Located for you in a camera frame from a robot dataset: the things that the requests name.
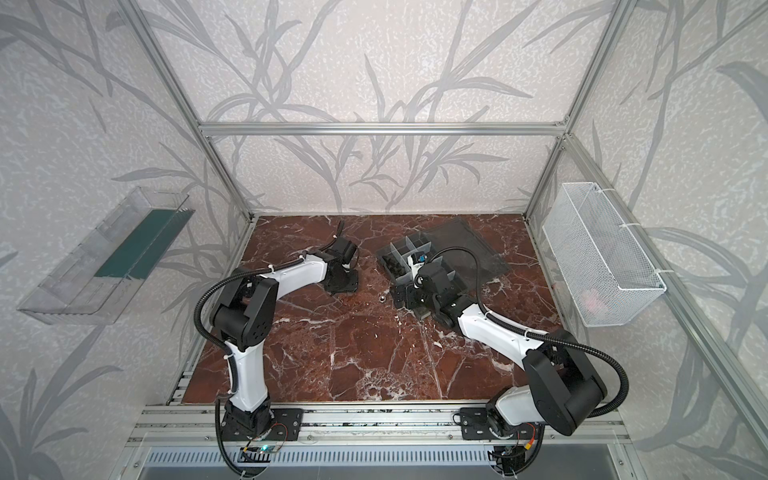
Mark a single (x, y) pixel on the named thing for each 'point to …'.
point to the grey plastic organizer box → (469, 256)
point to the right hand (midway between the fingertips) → (405, 277)
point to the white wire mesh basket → (602, 270)
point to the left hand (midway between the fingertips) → (356, 278)
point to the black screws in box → (392, 264)
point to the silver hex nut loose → (382, 298)
